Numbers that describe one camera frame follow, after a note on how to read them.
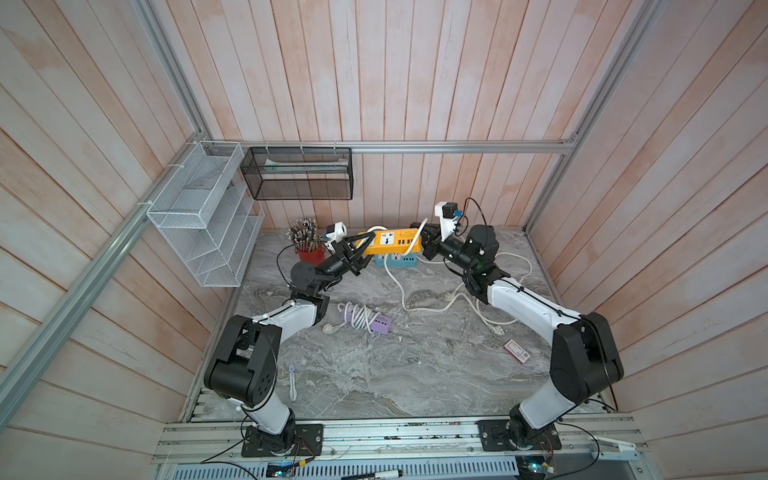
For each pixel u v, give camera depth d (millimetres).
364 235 710
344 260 676
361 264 721
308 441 733
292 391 815
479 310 952
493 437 731
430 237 729
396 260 1073
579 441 736
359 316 883
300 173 1032
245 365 458
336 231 746
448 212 671
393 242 684
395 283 950
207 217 700
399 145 969
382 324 883
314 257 997
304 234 952
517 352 876
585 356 452
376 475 685
